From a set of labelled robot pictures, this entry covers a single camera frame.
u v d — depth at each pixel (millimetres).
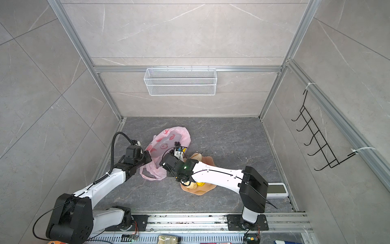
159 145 1021
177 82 1005
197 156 894
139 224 736
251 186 418
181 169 569
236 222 742
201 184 824
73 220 402
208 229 730
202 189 817
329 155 634
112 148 628
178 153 709
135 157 685
